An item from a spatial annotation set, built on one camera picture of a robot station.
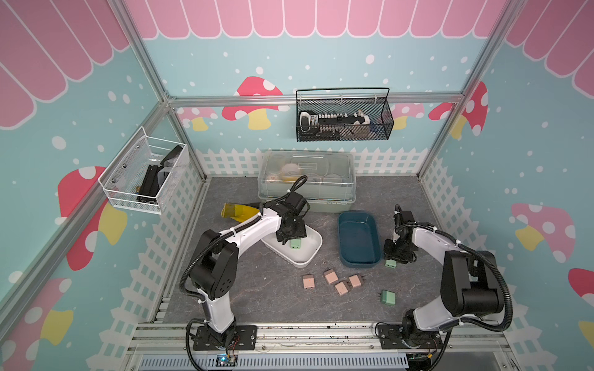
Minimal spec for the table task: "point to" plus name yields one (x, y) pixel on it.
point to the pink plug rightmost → (356, 280)
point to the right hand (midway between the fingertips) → (389, 256)
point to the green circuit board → (224, 359)
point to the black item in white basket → (148, 190)
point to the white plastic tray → (301, 257)
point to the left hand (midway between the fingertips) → (296, 237)
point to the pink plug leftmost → (308, 281)
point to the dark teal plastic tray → (359, 239)
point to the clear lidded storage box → (331, 178)
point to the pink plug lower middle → (341, 288)
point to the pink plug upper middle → (330, 276)
